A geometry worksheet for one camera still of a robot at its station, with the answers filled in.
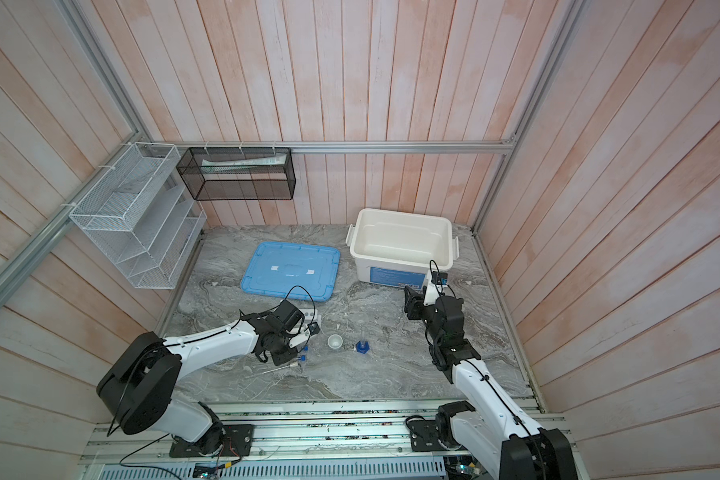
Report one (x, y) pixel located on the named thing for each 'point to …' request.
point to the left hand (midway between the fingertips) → (285, 350)
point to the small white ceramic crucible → (335, 341)
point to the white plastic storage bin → (396, 247)
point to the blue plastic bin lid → (275, 267)
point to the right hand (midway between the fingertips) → (415, 286)
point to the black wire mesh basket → (238, 173)
